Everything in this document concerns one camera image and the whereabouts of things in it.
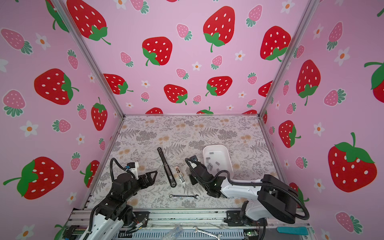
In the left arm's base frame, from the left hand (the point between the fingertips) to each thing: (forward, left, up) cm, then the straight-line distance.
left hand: (151, 173), depth 80 cm
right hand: (+3, -21, -1) cm, 21 cm away
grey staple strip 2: (+19, -35, -9) cm, 40 cm away
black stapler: (-2, -11, -7) cm, 13 cm away
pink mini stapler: (+2, -15, -7) cm, 17 cm away
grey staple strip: (+11, -38, -8) cm, 40 cm away
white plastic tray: (+14, -38, -8) cm, 42 cm away
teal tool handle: (-24, -72, -8) cm, 76 cm away
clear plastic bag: (-27, -14, -7) cm, 31 cm away
